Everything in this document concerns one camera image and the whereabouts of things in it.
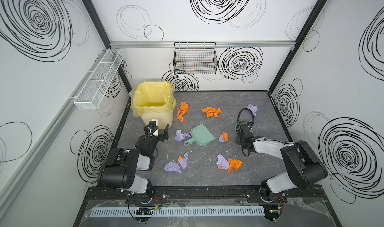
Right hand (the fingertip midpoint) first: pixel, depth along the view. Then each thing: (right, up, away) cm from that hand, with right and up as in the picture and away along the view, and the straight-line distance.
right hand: (238, 139), depth 95 cm
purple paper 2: (-41, -13, -12) cm, 44 cm away
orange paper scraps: (-17, +17, +11) cm, 26 cm away
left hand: (-48, +11, -7) cm, 49 cm away
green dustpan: (-24, +2, +1) cm, 24 cm away
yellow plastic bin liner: (-57, +27, +4) cm, 63 cm away
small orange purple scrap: (-9, +2, -2) cm, 10 cm away
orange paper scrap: (-36, +20, +14) cm, 43 cm away
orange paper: (-6, -11, -12) cm, 17 cm away
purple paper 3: (-12, -11, -11) cm, 20 cm away
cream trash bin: (-47, +14, -5) cm, 49 cm away
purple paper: (-37, +2, -3) cm, 37 cm away
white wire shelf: (-79, +27, -22) cm, 86 cm away
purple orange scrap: (-35, -10, -10) cm, 38 cm away
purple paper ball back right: (+14, +19, +10) cm, 26 cm away
